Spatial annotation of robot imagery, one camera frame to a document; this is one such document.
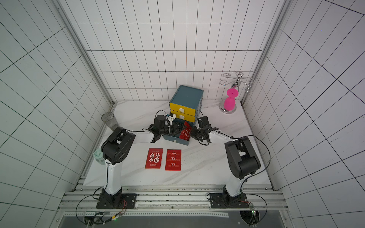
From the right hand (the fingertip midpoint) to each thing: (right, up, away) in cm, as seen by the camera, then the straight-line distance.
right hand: (190, 130), depth 96 cm
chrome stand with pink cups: (+28, +17, +5) cm, 33 cm away
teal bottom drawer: (-10, -4, -5) cm, 12 cm away
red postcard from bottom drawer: (-3, -2, -1) cm, 4 cm away
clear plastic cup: (-57, +8, +2) cm, 58 cm away
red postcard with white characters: (-24, -17, -8) cm, 30 cm away
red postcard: (-11, -19, -8) cm, 23 cm away
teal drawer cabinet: (-1, +23, 0) cm, 23 cm away
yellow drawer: (-5, +10, -1) cm, 11 cm away
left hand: (-4, +1, -3) cm, 5 cm away
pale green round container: (-54, -12, -16) cm, 57 cm away
